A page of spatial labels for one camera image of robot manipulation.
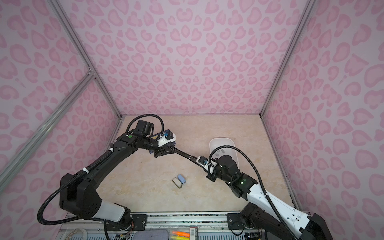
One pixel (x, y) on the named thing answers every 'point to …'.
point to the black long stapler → (194, 158)
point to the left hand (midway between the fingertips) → (172, 144)
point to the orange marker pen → (181, 234)
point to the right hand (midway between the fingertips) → (202, 162)
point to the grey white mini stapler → (177, 183)
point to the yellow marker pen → (180, 238)
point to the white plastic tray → (215, 142)
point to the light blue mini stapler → (181, 178)
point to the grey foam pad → (151, 235)
